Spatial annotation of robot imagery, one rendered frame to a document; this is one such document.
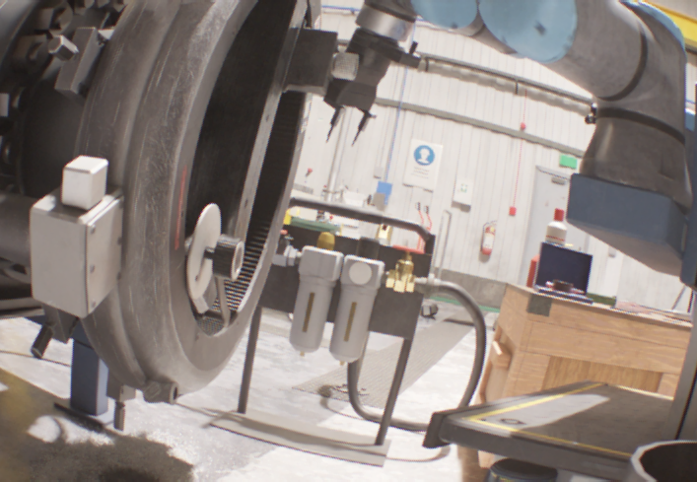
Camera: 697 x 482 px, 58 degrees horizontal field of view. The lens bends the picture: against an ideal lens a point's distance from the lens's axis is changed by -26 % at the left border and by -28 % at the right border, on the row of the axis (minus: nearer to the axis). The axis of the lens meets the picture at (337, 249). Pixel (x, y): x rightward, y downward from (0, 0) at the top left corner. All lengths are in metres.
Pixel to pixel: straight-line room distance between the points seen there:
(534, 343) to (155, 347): 1.02
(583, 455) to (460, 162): 11.11
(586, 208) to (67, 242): 0.56
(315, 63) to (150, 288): 0.43
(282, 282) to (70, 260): 1.29
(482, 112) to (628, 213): 11.19
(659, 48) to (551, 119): 11.12
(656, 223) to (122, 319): 0.62
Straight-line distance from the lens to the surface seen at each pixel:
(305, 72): 1.11
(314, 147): 7.67
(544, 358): 1.73
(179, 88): 0.79
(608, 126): 0.90
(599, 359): 1.76
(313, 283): 1.86
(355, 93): 1.23
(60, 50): 0.75
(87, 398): 1.60
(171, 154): 0.79
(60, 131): 1.07
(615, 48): 0.83
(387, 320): 1.93
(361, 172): 12.05
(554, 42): 0.78
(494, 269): 11.74
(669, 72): 0.92
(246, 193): 1.05
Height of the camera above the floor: 0.50
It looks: 1 degrees down
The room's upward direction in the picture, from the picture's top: 12 degrees clockwise
